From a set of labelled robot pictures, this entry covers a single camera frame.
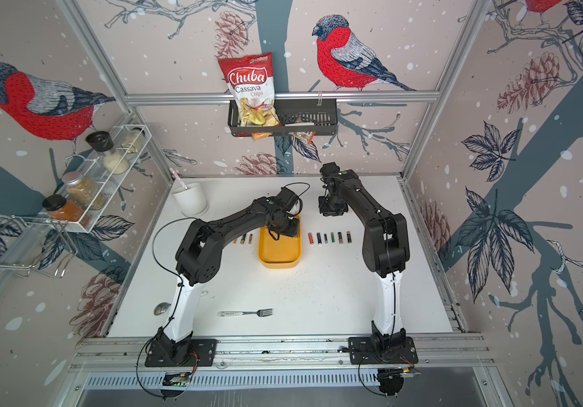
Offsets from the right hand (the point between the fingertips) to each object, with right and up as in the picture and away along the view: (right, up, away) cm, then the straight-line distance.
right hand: (327, 211), depth 96 cm
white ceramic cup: (-54, +4, +4) cm, 55 cm away
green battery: (+3, -10, +4) cm, 11 cm away
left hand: (-11, -6, 0) cm, 13 cm away
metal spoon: (-56, -32, -15) cm, 66 cm away
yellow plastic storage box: (-16, -16, -2) cm, 23 cm away
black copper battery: (+5, -11, +2) cm, 12 cm away
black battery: (0, -11, +3) cm, 11 cm away
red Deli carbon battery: (-6, -11, +2) cm, 13 cm away
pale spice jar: (-68, +25, -11) cm, 74 cm away
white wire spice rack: (-75, +13, -18) cm, 79 cm away
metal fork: (-22, -33, -15) cm, 42 cm away
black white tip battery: (+9, -11, +3) cm, 14 cm away
